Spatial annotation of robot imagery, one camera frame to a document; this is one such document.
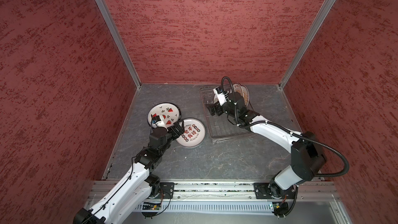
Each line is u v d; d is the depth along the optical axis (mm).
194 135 924
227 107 724
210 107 727
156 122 694
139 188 595
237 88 997
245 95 972
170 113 1004
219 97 727
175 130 697
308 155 445
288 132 486
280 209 696
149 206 725
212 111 754
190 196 729
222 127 974
